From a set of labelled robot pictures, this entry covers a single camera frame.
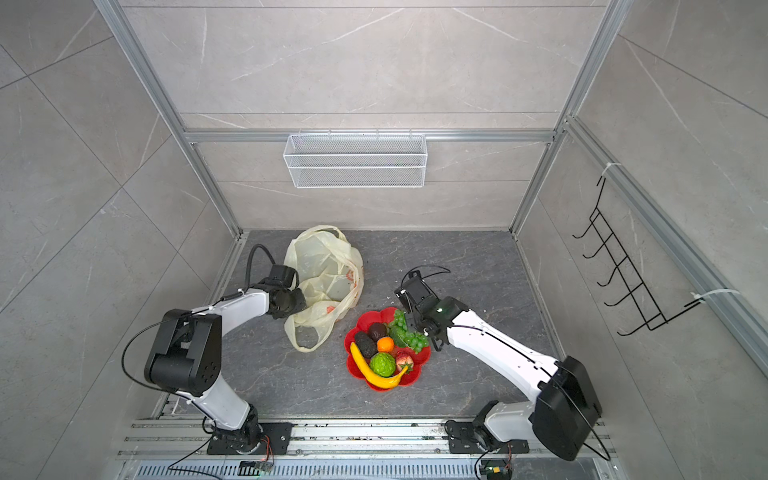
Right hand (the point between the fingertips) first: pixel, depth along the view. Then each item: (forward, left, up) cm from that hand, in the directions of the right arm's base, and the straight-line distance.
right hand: (419, 309), depth 83 cm
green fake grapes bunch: (-5, +5, -7) cm, 10 cm away
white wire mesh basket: (+48, +18, +18) cm, 55 cm away
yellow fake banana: (-16, +14, -7) cm, 22 cm away
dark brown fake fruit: (-2, +12, -8) cm, 15 cm away
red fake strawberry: (-12, +5, -7) cm, 15 cm away
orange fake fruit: (-7, +10, -8) cm, 15 cm away
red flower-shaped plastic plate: (+3, +10, -10) cm, 14 cm away
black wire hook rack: (-9, -47, +18) cm, 51 cm away
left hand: (+10, +39, -9) cm, 41 cm away
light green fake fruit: (-13, +10, -6) cm, 18 cm away
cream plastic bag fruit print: (+22, +29, -11) cm, 38 cm away
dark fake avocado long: (-7, +15, -7) cm, 18 cm away
